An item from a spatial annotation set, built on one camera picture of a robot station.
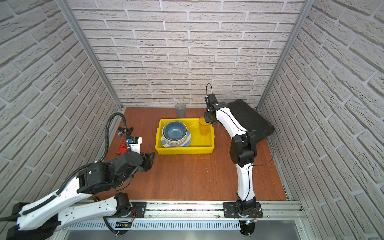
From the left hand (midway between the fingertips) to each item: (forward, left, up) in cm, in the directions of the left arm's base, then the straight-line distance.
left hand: (152, 153), depth 66 cm
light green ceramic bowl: (+14, -8, -14) cm, 21 cm away
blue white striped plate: (+17, -15, -20) cm, 31 cm away
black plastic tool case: (+34, -61, -19) cm, 73 cm away
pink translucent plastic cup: (+26, -27, -14) cm, 39 cm away
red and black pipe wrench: (+18, +27, -26) cm, 42 cm away
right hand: (+31, -32, -10) cm, 46 cm away
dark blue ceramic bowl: (+23, -8, -14) cm, 28 cm away
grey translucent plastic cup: (+44, -11, -15) cm, 48 cm away
